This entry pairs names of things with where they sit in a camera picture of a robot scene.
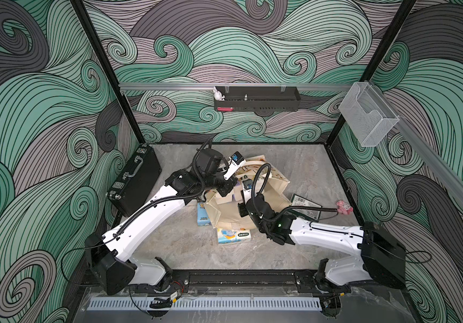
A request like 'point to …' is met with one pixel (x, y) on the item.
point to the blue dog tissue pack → (202, 219)
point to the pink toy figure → (344, 208)
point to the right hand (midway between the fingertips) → (239, 193)
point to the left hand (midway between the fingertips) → (234, 174)
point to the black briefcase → (132, 186)
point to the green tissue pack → (311, 214)
